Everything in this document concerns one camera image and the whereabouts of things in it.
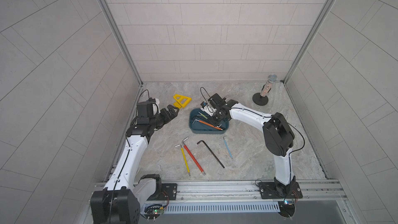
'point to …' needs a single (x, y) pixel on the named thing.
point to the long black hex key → (203, 118)
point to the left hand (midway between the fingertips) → (176, 110)
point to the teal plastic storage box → (199, 123)
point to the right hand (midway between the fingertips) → (210, 119)
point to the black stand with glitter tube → (261, 98)
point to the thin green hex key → (202, 115)
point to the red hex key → (185, 146)
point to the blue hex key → (228, 149)
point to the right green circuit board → (287, 208)
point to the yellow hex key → (185, 158)
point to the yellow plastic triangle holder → (181, 101)
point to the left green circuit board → (152, 212)
